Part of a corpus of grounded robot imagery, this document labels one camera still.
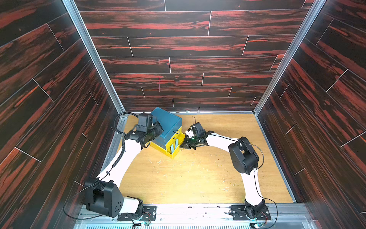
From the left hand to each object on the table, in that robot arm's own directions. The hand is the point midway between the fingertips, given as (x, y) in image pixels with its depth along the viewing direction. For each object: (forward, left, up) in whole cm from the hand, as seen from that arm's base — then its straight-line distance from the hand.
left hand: (164, 127), depth 83 cm
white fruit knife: (+3, -7, -21) cm, 22 cm away
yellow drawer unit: (-6, +1, -15) cm, 16 cm away
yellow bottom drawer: (+5, -10, -18) cm, 22 cm away
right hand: (0, -10, -19) cm, 21 cm away
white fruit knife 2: (-2, -4, -21) cm, 21 cm away
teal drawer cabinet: (+4, -4, -1) cm, 6 cm away
